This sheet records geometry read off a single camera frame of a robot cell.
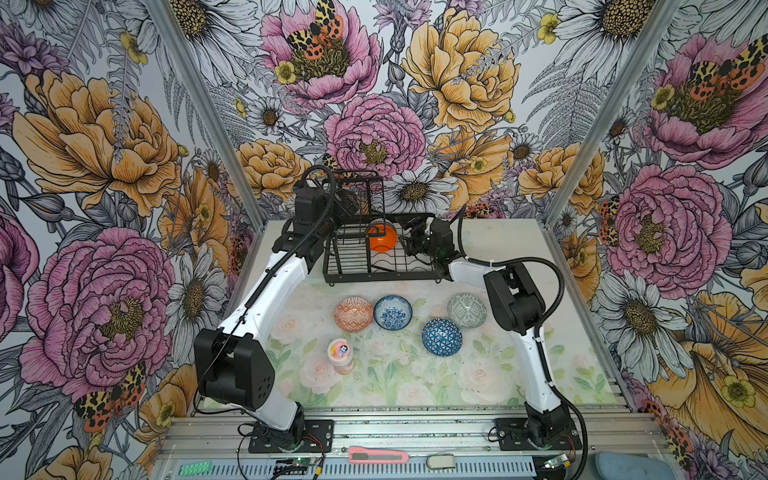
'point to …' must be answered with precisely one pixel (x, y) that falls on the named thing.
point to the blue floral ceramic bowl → (393, 312)
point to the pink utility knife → (360, 455)
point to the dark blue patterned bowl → (441, 337)
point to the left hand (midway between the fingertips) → (347, 211)
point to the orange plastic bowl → (382, 243)
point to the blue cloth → (612, 465)
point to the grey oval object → (440, 461)
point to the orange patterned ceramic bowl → (353, 314)
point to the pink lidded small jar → (341, 356)
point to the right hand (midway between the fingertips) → (396, 230)
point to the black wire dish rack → (366, 244)
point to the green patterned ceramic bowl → (467, 310)
